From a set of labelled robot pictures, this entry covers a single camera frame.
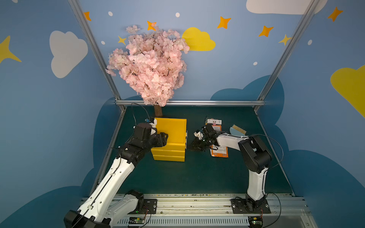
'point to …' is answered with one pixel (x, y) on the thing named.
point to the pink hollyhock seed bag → (214, 121)
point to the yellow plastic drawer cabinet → (176, 129)
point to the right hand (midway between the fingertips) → (191, 146)
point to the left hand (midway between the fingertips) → (162, 133)
